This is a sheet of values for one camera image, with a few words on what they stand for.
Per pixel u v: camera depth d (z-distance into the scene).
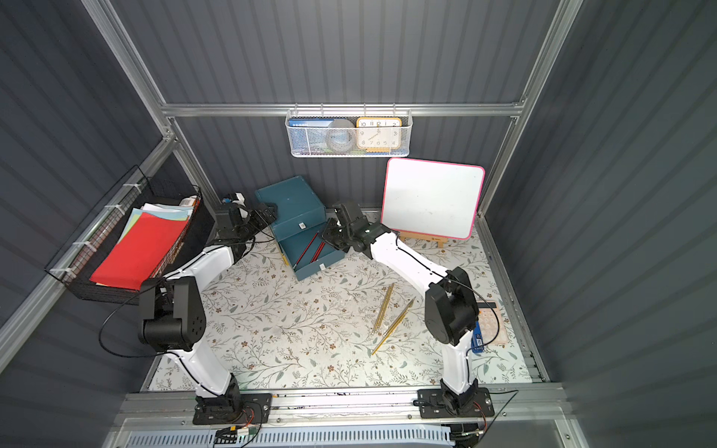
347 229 0.66
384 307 0.93
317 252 0.97
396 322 0.89
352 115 0.89
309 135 0.84
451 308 0.50
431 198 1.03
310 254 0.97
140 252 0.72
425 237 1.07
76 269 0.61
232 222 0.73
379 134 0.89
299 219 0.90
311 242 1.01
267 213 0.85
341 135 0.91
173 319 0.49
